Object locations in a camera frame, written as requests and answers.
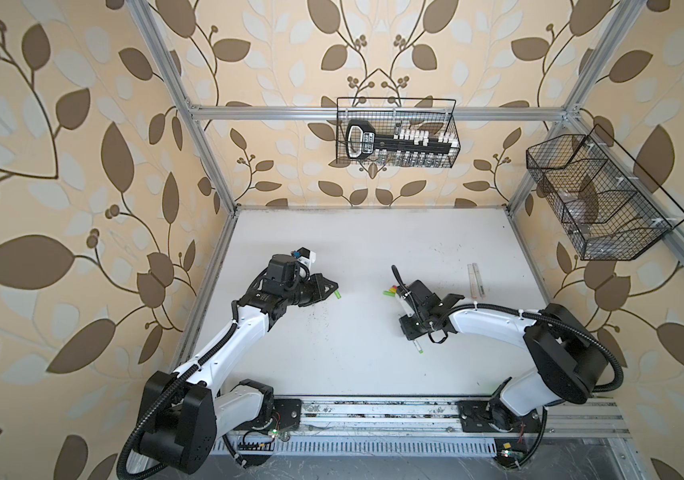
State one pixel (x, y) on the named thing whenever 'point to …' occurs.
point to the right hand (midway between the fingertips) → (407, 330)
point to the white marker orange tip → (474, 293)
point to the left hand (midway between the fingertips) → (339, 284)
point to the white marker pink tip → (478, 280)
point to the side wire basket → (611, 208)
